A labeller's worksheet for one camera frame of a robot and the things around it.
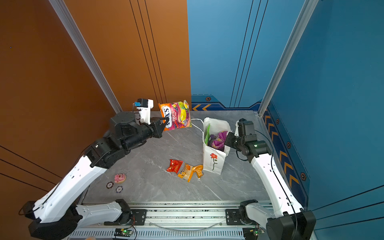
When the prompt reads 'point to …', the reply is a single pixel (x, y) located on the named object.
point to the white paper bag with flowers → (213, 159)
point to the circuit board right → (250, 233)
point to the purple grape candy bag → (217, 142)
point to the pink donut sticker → (119, 178)
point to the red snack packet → (174, 165)
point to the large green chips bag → (207, 135)
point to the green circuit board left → (125, 232)
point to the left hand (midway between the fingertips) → (169, 118)
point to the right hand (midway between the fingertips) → (224, 138)
